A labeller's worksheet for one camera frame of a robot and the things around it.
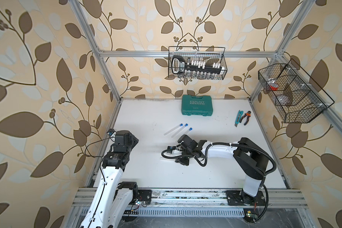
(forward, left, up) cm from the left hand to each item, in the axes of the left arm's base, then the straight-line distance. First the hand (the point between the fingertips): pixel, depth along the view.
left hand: (129, 136), depth 78 cm
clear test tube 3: (+15, -28, -19) cm, 37 cm away
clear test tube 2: (+16, -23, -18) cm, 33 cm away
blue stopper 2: (+21, -33, -18) cm, 43 cm away
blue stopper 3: (+17, -36, -17) cm, 44 cm away
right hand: (-5, -26, -18) cm, 32 cm away
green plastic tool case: (+37, -43, -13) cm, 58 cm away
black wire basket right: (+15, -89, +18) cm, 92 cm away
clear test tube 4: (+15, -34, -19) cm, 41 cm away
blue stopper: (+21, -29, -18) cm, 40 cm away
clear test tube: (-7, -24, -16) cm, 30 cm away
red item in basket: (+24, -82, +16) cm, 87 cm away
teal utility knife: (+27, -74, -16) cm, 80 cm away
